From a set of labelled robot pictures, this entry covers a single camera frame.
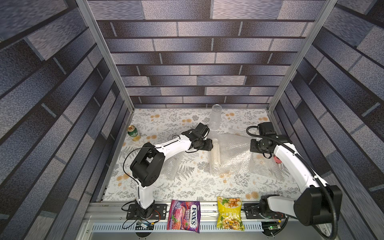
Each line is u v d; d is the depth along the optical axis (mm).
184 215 711
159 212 737
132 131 942
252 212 727
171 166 813
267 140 582
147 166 482
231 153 891
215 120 1069
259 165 898
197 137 709
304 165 464
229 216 688
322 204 392
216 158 872
